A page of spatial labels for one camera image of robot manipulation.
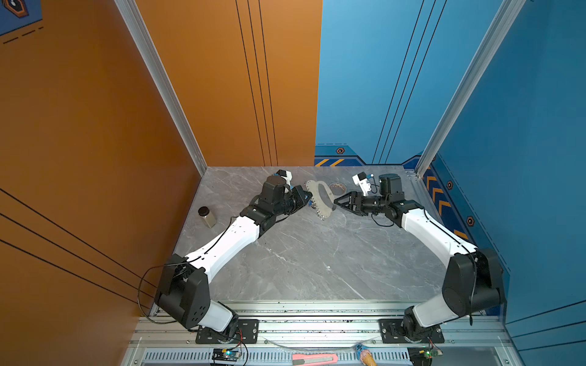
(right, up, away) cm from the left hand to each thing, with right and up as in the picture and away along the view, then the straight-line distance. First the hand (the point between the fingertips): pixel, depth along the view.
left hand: (315, 191), depth 78 cm
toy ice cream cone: (+15, -49, -11) cm, 53 cm away
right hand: (+8, -4, +3) cm, 10 cm away
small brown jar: (-44, -10, +16) cm, 48 cm away
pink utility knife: (-1, -51, -10) cm, 52 cm away
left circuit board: (-28, -51, -7) cm, 59 cm away
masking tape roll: (+13, +1, +34) cm, 37 cm away
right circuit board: (+33, -51, -8) cm, 61 cm away
